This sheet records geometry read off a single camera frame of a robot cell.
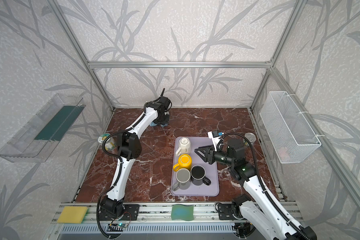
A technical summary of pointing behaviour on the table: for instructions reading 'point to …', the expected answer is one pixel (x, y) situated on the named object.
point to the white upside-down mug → (185, 147)
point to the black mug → (197, 175)
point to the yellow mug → (184, 161)
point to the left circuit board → (116, 227)
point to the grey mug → (183, 178)
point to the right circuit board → (242, 229)
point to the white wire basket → (290, 136)
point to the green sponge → (180, 211)
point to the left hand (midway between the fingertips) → (166, 117)
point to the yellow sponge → (72, 214)
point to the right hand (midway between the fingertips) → (198, 145)
